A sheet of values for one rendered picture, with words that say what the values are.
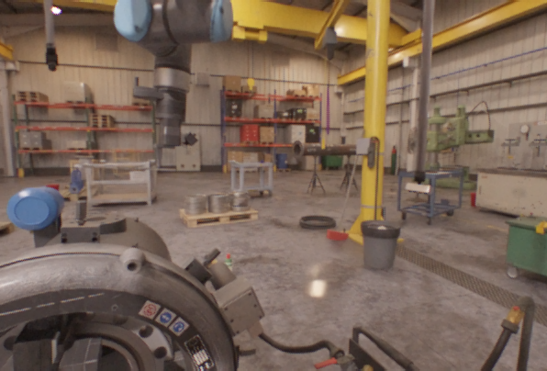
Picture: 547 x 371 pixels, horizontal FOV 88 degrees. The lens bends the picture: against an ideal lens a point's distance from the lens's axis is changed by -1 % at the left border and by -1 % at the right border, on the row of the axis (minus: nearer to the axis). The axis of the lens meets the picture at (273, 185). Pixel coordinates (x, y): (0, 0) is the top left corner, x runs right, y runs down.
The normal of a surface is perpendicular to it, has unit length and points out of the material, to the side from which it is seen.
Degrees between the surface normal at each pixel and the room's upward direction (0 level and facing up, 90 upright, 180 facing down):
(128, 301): 90
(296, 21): 90
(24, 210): 90
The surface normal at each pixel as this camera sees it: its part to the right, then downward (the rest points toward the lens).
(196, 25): -0.15, 0.71
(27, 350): 0.41, 0.11
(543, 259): -0.88, 0.05
